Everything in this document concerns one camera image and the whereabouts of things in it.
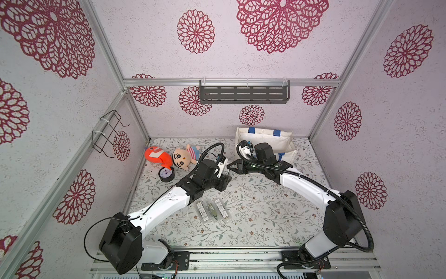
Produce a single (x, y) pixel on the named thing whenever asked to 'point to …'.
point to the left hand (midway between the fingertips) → (226, 177)
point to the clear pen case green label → (212, 210)
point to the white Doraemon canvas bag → (282, 141)
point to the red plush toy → (155, 154)
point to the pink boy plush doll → (183, 157)
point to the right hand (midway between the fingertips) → (227, 165)
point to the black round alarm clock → (166, 175)
